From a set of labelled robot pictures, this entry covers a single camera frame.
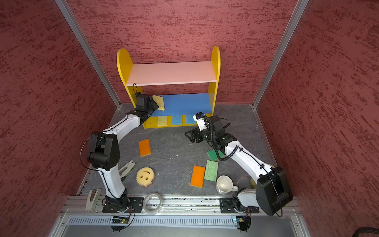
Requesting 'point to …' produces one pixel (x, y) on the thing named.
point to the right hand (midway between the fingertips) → (189, 134)
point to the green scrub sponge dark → (213, 156)
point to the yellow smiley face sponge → (145, 176)
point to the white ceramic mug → (224, 185)
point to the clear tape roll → (144, 205)
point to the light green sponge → (211, 171)
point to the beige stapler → (93, 199)
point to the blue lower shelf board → (186, 104)
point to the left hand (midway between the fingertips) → (155, 105)
